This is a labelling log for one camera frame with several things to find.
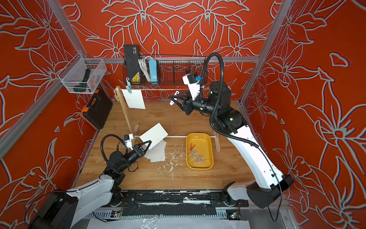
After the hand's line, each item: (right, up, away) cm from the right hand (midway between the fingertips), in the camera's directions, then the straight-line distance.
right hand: (170, 96), depth 54 cm
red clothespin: (+11, -29, +38) cm, 49 cm away
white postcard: (-11, -19, +26) cm, 34 cm away
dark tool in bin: (-53, +9, +26) cm, 60 cm away
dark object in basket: (+9, +21, +38) cm, 44 cm away
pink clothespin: (+16, -36, +31) cm, 50 cm away
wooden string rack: (-29, -18, +42) cm, 54 cm away
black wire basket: (-5, +24, +43) cm, 49 cm away
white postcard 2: (-11, -31, +31) cm, 45 cm away
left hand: (-12, -23, +22) cm, 34 cm away
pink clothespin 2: (+15, -34, +31) cm, 49 cm away
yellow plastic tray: (+16, -31, +36) cm, 50 cm away
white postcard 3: (-8, -36, +33) cm, 49 cm away
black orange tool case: (-54, -6, +41) cm, 68 cm away
